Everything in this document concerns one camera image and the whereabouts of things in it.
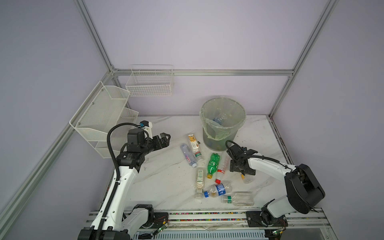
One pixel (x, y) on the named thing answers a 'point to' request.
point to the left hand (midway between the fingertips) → (162, 140)
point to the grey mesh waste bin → (216, 145)
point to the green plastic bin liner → (213, 108)
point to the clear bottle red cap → (223, 165)
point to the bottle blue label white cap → (220, 119)
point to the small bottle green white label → (200, 179)
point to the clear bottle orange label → (247, 178)
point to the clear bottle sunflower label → (195, 147)
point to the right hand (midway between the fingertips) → (238, 169)
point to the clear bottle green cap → (239, 198)
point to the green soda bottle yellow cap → (213, 165)
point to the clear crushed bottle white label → (189, 155)
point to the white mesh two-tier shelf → (105, 107)
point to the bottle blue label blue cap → (226, 187)
